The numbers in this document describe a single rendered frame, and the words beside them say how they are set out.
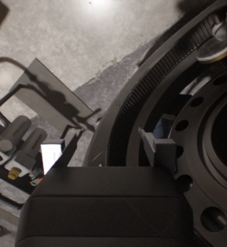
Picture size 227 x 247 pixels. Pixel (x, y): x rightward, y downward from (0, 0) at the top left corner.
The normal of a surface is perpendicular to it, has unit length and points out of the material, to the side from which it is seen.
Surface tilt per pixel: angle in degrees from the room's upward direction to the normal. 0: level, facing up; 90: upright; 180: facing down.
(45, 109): 0
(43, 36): 0
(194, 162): 90
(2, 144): 90
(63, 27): 0
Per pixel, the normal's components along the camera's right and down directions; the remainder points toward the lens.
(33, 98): -0.12, 0.62
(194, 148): -0.66, -0.63
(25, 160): 0.74, -0.46
